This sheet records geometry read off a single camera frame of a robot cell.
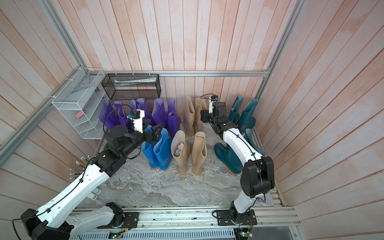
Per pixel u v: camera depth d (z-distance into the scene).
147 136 0.59
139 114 0.56
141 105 0.92
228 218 0.73
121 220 0.70
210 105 0.76
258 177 0.45
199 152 0.78
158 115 0.95
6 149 0.51
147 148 0.70
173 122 0.90
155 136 0.60
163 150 0.70
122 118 0.85
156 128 0.59
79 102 0.69
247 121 0.93
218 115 0.64
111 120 0.90
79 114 0.83
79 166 0.79
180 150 0.78
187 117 0.91
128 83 0.89
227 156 0.86
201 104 0.90
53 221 0.38
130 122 0.56
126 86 1.04
